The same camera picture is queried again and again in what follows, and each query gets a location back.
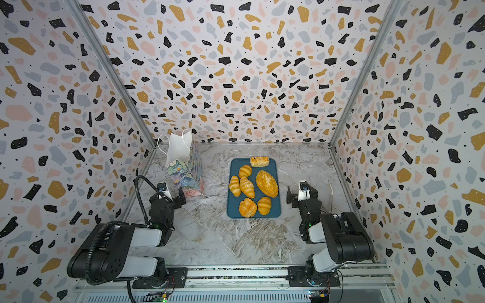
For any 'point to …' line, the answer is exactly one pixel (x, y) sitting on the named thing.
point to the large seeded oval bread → (266, 184)
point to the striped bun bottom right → (264, 206)
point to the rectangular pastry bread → (259, 161)
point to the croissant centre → (247, 187)
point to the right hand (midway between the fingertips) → (301, 186)
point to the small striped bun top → (245, 170)
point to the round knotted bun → (247, 207)
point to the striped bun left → (234, 186)
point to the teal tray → (232, 207)
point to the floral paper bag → (182, 161)
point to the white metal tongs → (331, 196)
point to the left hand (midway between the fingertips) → (171, 189)
